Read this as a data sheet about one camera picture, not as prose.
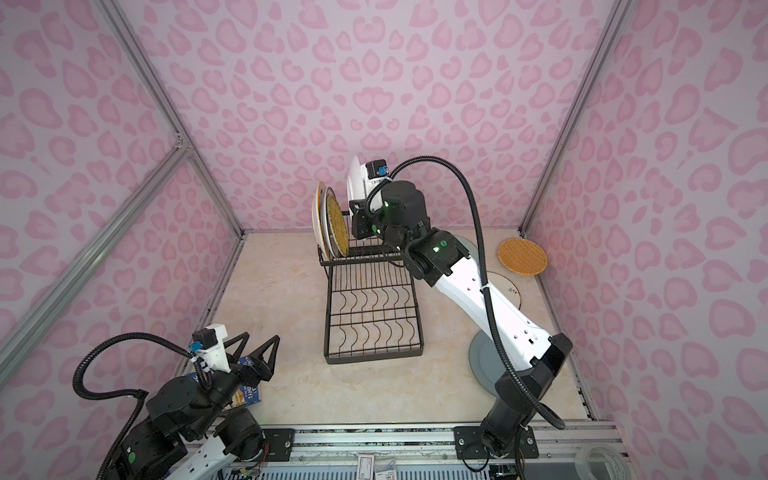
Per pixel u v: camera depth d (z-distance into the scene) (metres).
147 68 0.77
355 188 0.64
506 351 0.39
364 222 0.56
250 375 0.58
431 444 0.75
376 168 0.53
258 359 0.57
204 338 0.53
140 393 0.51
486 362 0.86
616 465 0.68
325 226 0.73
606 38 0.72
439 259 0.46
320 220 0.71
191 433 0.50
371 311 0.95
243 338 0.67
